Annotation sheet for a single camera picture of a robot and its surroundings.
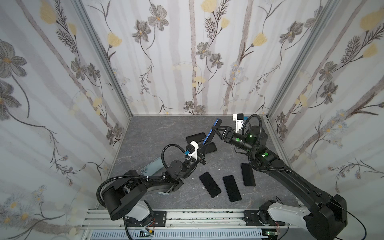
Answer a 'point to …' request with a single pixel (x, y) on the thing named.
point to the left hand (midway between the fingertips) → (205, 139)
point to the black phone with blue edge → (208, 137)
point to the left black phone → (211, 186)
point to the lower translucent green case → (163, 193)
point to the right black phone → (247, 175)
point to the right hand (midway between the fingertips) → (214, 127)
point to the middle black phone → (232, 190)
